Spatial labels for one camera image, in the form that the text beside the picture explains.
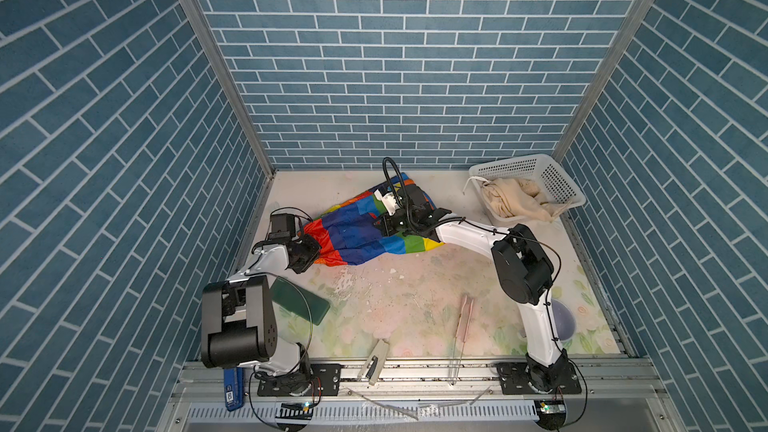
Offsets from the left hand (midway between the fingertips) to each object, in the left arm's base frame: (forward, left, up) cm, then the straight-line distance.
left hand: (321, 248), depth 92 cm
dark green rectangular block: (-14, +6, -5) cm, 16 cm away
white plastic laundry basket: (+35, -80, +2) cm, 87 cm away
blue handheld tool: (-36, +16, -2) cm, 40 cm away
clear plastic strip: (-42, -27, -5) cm, 50 cm away
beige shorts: (+12, -62, +10) cm, 64 cm away
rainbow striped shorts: (+6, -7, +1) cm, 9 cm away
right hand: (+6, -15, +6) cm, 17 cm away
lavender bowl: (-24, -69, 0) cm, 73 cm away
